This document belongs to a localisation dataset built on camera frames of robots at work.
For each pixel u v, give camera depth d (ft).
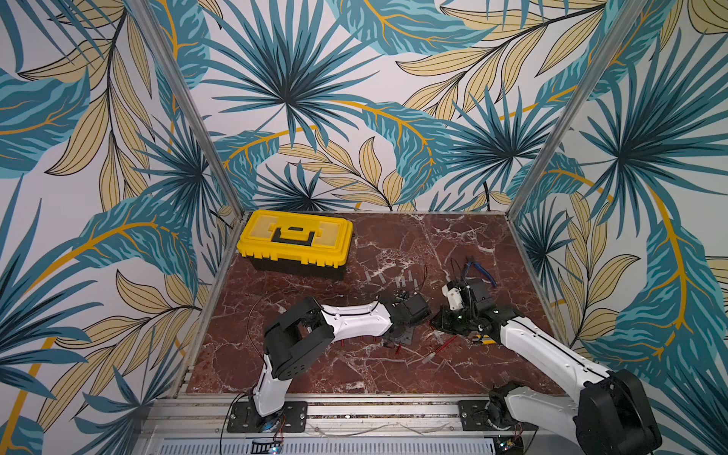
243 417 2.40
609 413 1.31
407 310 2.26
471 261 3.43
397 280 3.29
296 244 2.88
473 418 2.40
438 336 2.87
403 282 3.23
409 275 3.30
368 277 3.29
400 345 2.81
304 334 1.70
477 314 2.13
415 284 3.23
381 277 3.30
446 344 2.82
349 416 2.44
